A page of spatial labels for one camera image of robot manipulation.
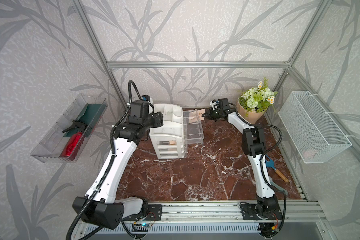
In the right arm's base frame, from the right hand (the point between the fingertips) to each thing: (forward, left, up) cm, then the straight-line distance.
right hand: (201, 114), depth 106 cm
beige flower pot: (-6, -32, +4) cm, 33 cm away
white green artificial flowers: (-9, -30, +21) cm, 38 cm away
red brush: (-41, +54, +27) cm, 74 cm away
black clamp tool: (-30, +60, +27) cm, 72 cm away
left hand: (-22, +24, +23) cm, 40 cm away
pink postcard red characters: (+2, +2, -2) cm, 3 cm away
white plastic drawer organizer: (-30, +20, +13) cm, 38 cm away
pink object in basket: (-38, -49, +12) cm, 63 cm away
